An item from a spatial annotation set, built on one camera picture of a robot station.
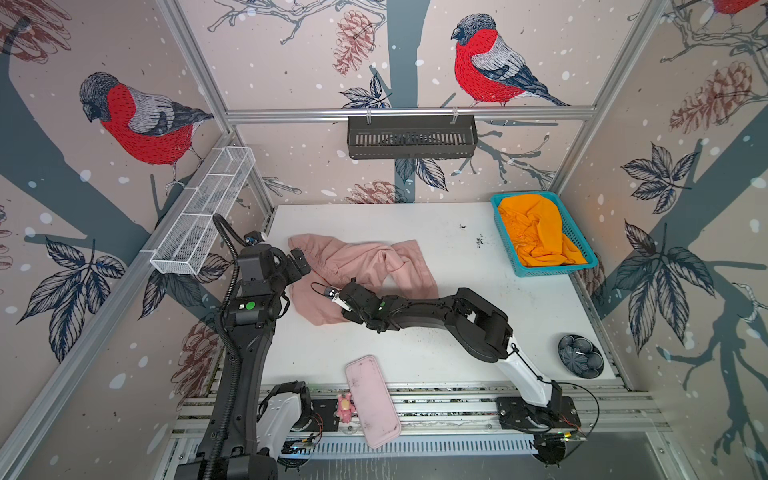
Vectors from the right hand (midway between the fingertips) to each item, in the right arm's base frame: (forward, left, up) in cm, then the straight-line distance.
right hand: (349, 298), depth 95 cm
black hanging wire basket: (+49, -20, +28) cm, 60 cm away
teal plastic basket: (+27, -76, +6) cm, 81 cm away
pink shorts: (+6, -15, +8) cm, 18 cm away
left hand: (-3, +12, +26) cm, 29 cm away
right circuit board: (-34, -55, -3) cm, 65 cm away
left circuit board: (-39, +7, -2) cm, 40 cm away
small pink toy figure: (-31, -4, +2) cm, 31 cm away
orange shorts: (+27, -64, +7) cm, 70 cm away
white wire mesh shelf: (-5, +35, +32) cm, 48 cm away
